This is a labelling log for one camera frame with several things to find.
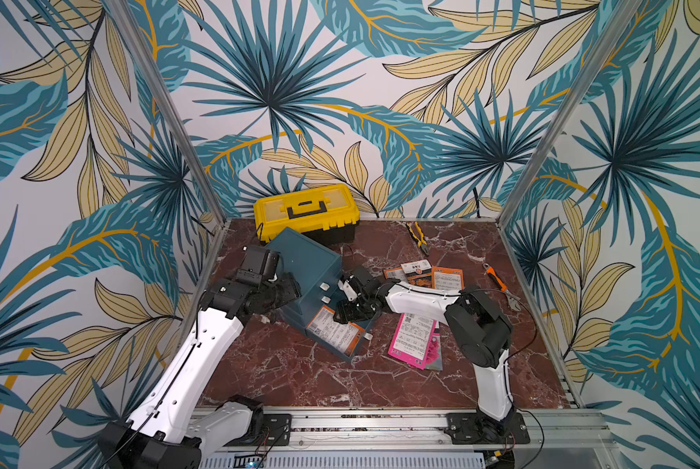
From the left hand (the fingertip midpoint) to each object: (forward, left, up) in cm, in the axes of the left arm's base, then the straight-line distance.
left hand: (292, 296), depth 74 cm
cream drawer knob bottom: (-3, -20, -17) cm, 27 cm away
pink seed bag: (-3, -34, -20) cm, 39 cm away
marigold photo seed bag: (+24, -39, -20) cm, 50 cm away
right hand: (+4, -12, -19) cm, 23 cm away
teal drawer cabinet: (+12, -5, -5) cm, 14 cm away
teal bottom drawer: (-6, -9, -19) cm, 22 cm away
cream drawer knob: (+4, -8, -2) cm, 9 cm away
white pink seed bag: (-8, -40, -21) cm, 46 cm away
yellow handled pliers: (+36, -41, -20) cm, 58 cm away
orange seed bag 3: (+19, -41, -21) cm, 50 cm away
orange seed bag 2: (+20, -49, -21) cm, 57 cm away
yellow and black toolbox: (+34, -6, -4) cm, 34 cm away
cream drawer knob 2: (+5, -8, -10) cm, 13 cm away
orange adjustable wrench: (+12, -69, -20) cm, 73 cm away
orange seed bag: (-2, -13, -20) cm, 24 cm away
